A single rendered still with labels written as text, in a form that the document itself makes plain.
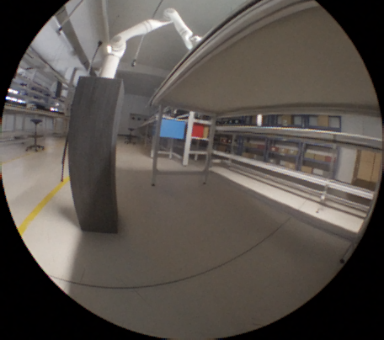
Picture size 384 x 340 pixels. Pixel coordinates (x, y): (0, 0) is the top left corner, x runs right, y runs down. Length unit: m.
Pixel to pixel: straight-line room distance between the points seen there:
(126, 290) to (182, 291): 0.23
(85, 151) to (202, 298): 0.82
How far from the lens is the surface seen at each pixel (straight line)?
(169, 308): 0.63
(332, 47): 0.57
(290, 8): 0.37
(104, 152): 0.65
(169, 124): 2.54
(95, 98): 0.67
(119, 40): 0.88
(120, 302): 0.65
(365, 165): 3.57
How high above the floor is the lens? 0.61
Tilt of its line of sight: 5 degrees down
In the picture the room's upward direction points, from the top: 8 degrees clockwise
